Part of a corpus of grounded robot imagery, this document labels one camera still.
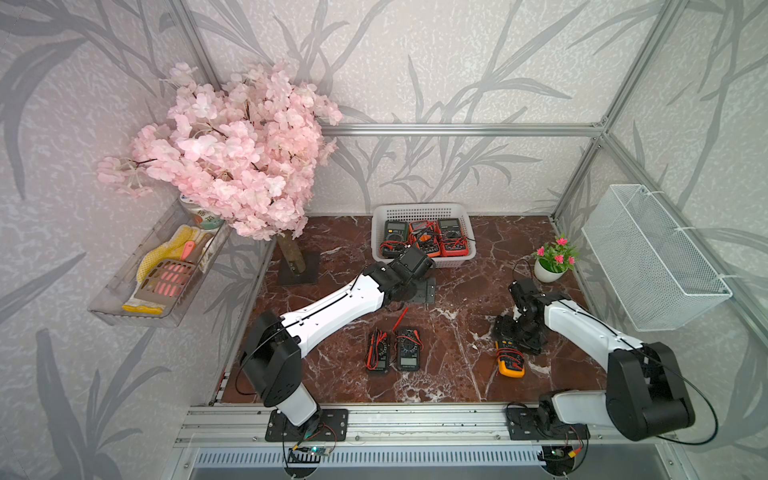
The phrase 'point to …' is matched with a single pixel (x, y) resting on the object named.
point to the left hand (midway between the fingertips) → (420, 292)
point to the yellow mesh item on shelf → (173, 248)
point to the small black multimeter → (377, 354)
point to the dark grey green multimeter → (409, 346)
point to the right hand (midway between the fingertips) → (503, 340)
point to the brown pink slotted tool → (165, 280)
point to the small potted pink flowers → (554, 259)
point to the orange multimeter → (426, 236)
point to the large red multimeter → (452, 244)
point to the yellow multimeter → (510, 361)
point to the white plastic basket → (417, 212)
